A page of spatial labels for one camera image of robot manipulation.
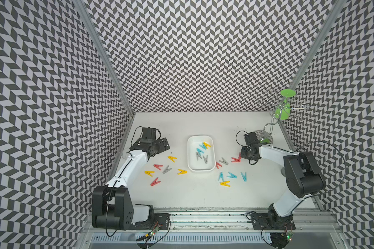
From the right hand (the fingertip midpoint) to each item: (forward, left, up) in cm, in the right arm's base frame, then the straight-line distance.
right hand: (246, 156), depth 96 cm
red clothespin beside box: (-6, +19, +1) cm, 20 cm away
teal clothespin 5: (-14, +4, +1) cm, 14 cm away
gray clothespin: (-3, +25, +2) cm, 26 cm away
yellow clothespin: (+7, +24, +2) cm, 25 cm away
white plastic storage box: (-7, +32, +2) cm, 33 cm away
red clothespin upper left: (-7, +54, +2) cm, 55 cm away
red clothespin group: (-3, +6, +1) cm, 7 cm away
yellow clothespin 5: (-17, +16, +1) cm, 23 cm away
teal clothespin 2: (+3, +29, +2) cm, 29 cm away
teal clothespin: (+7, +27, +1) cm, 28 cm away
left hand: (0, +52, +12) cm, 53 cm away
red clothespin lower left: (-17, +54, +2) cm, 57 cm away
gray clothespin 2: (0, +31, +1) cm, 31 cm away
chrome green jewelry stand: (+9, -13, +32) cm, 35 cm away
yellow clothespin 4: (-11, +59, +2) cm, 60 cm away
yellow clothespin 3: (-10, +39, +1) cm, 40 cm away
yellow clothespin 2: (-2, +46, +2) cm, 46 cm away
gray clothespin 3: (-10, +49, +2) cm, 50 cm away
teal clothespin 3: (-13, +17, +2) cm, 22 cm away
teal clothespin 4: (-12, +11, 0) cm, 17 cm away
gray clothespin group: (-4, +14, +1) cm, 15 cm away
